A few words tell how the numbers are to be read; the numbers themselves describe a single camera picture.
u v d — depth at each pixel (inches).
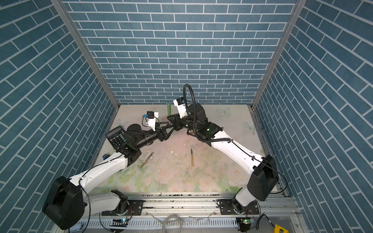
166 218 27.8
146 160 35.2
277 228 26.6
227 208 28.7
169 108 27.6
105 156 35.0
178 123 25.0
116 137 39.0
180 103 24.4
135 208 29.0
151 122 25.8
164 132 25.9
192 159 35.9
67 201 15.7
